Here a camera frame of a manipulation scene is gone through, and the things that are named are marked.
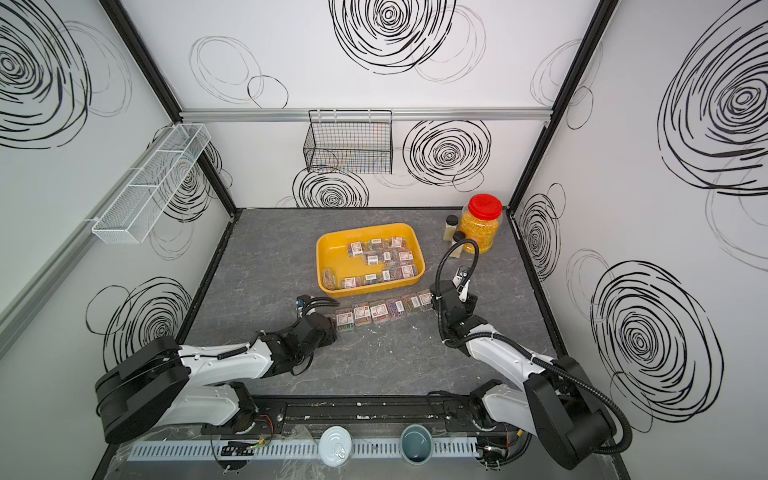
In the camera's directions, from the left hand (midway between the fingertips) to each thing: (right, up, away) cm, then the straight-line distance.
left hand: (333, 326), depth 88 cm
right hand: (+36, +11, 0) cm, 37 cm away
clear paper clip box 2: (+24, +6, +3) cm, 25 cm away
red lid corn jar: (+46, +32, +6) cm, 56 cm away
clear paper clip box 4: (+14, +3, +3) cm, 14 cm away
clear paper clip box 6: (+3, +2, 0) cm, 4 cm away
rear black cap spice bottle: (+38, +30, +17) cm, 52 cm away
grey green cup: (+23, -23, -18) cm, 37 cm away
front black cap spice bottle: (+40, +26, +12) cm, 49 cm away
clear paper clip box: (+28, +7, +4) cm, 29 cm away
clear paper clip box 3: (+19, +5, +3) cm, 19 cm away
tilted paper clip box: (-2, +13, +7) cm, 15 cm away
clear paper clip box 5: (+9, +3, +1) cm, 9 cm away
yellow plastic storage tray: (-3, +20, +17) cm, 27 cm away
